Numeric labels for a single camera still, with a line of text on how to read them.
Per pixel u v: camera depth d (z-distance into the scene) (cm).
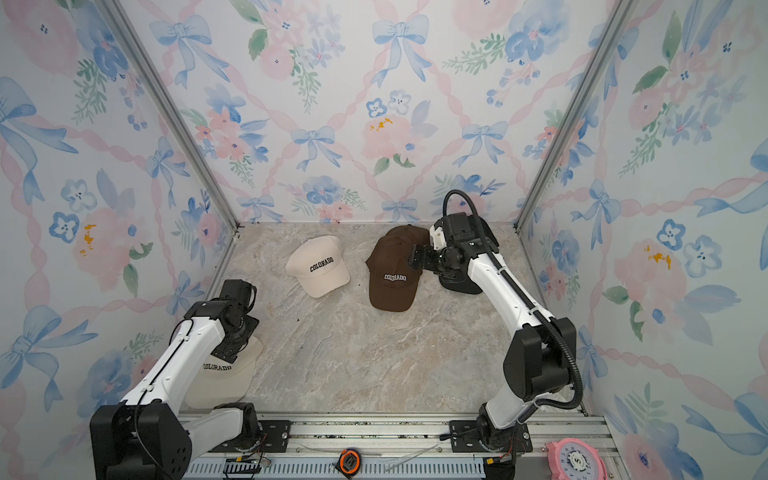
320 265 100
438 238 78
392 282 95
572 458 69
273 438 74
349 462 68
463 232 66
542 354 45
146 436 39
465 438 73
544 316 46
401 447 74
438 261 72
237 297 65
